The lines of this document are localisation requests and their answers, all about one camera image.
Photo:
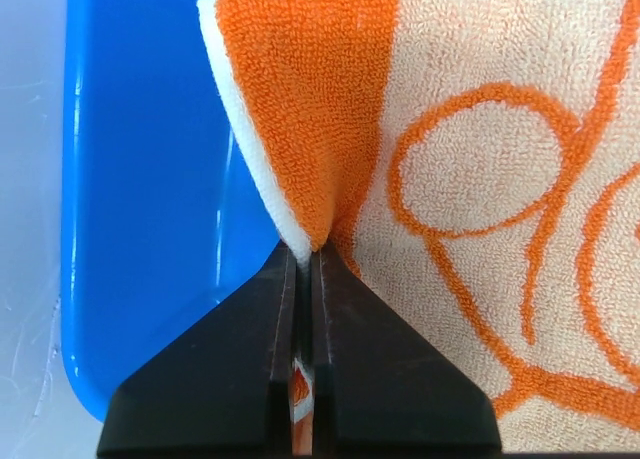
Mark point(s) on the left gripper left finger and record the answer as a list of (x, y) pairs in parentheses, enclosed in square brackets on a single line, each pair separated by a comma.
[(221, 389)]

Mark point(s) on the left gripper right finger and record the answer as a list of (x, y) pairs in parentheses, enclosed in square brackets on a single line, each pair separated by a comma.
[(380, 387)]

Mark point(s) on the orange cartoon towel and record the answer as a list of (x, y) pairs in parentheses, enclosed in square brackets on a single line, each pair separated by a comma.
[(476, 164)]

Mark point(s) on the blue plastic bin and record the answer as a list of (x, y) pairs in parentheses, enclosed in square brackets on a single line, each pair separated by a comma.
[(161, 220)]

